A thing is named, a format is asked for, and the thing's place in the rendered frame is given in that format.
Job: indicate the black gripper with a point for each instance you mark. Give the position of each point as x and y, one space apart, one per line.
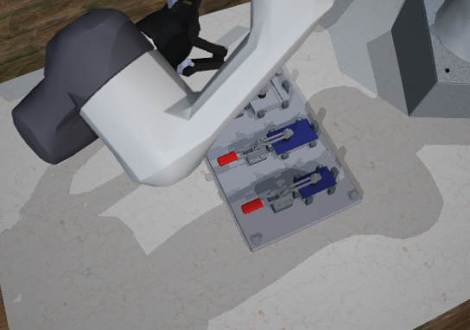
172 42

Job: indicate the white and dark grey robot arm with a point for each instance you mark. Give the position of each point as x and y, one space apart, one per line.
157 127

